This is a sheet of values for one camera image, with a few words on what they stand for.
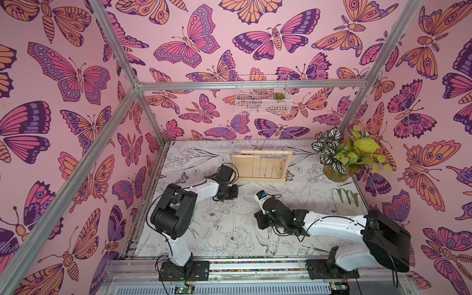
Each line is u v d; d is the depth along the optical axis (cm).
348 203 91
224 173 79
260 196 75
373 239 42
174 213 49
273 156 113
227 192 81
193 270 73
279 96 94
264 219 75
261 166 127
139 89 93
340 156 84
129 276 75
